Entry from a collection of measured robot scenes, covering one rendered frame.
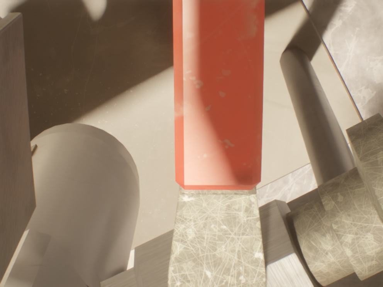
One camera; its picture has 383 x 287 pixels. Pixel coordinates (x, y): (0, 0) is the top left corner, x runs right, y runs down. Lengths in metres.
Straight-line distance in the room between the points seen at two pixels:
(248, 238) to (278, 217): 0.04
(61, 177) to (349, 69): 0.37
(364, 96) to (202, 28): 0.53
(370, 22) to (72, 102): 0.27
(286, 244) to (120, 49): 0.45
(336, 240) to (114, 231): 0.14
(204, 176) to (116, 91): 0.50
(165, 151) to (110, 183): 0.31
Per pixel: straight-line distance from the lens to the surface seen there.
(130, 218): 0.39
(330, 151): 0.44
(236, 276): 0.21
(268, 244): 0.24
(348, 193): 0.24
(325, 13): 0.67
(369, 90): 0.69
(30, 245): 0.28
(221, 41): 0.17
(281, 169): 0.70
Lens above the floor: 0.65
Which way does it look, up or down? 69 degrees down
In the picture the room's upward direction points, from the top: 176 degrees counter-clockwise
